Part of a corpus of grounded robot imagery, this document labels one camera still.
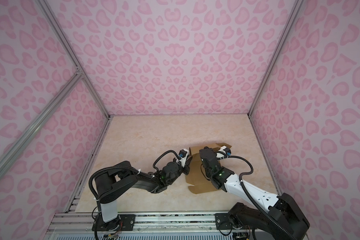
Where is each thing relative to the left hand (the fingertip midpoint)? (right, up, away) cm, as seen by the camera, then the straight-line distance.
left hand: (192, 154), depth 85 cm
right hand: (+5, +6, -3) cm, 8 cm away
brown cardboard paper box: (+6, -17, +2) cm, 18 cm away
